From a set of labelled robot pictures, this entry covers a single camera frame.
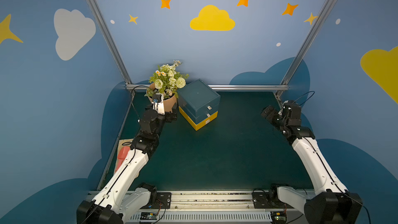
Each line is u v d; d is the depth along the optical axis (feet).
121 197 1.33
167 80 2.96
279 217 2.40
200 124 3.16
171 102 3.25
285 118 1.97
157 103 1.99
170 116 2.21
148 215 2.35
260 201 2.45
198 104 2.83
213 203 2.42
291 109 1.91
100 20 2.63
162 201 2.42
